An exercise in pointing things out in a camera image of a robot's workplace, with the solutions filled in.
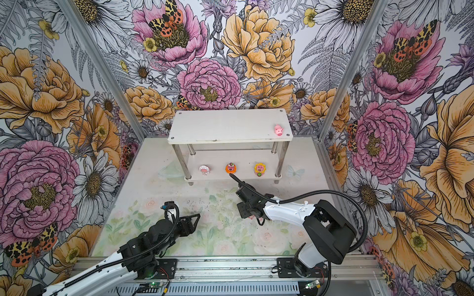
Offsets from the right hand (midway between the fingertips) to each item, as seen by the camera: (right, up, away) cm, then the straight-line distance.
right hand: (248, 211), depth 88 cm
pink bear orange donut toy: (-8, +20, +6) cm, 23 cm away
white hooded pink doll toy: (-21, +19, +4) cm, 29 cm away
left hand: (-24, -2, -7) cm, 25 cm away
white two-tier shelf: (+2, +33, +25) cm, 42 cm away
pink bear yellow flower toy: (+6, +20, +6) cm, 21 cm away
